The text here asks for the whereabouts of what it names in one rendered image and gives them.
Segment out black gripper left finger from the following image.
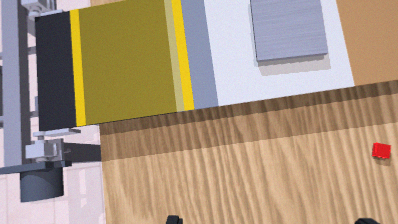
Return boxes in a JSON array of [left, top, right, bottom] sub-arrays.
[[166, 215, 183, 224]]

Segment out grey steel plate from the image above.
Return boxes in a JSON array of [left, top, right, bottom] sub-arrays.
[[250, 0, 328, 62]]

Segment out small red block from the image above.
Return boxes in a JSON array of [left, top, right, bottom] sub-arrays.
[[372, 143, 391, 159]]

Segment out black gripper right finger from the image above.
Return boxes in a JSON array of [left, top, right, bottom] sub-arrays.
[[354, 218, 380, 224]]

